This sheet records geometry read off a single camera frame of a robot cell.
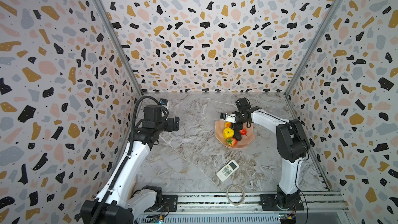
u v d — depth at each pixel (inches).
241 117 29.9
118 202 14.9
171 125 27.3
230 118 34.8
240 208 28.8
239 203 28.9
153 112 21.9
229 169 32.9
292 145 20.9
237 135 36.5
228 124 38.2
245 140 37.1
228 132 36.3
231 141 34.8
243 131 37.3
